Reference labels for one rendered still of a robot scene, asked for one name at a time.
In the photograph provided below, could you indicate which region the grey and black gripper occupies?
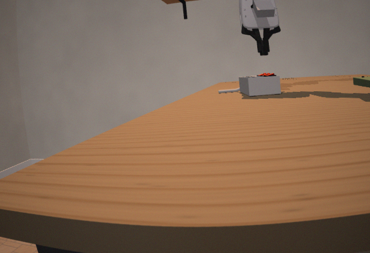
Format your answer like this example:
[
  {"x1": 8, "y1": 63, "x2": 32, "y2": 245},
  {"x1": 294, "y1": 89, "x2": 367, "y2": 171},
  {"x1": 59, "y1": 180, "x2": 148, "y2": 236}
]
[{"x1": 239, "y1": 0, "x2": 281, "y2": 55}]

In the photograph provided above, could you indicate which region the grey power strip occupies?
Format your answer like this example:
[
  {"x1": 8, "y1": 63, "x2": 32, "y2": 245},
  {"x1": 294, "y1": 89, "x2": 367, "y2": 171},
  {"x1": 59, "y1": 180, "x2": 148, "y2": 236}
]
[{"x1": 218, "y1": 73, "x2": 281, "y2": 96}]

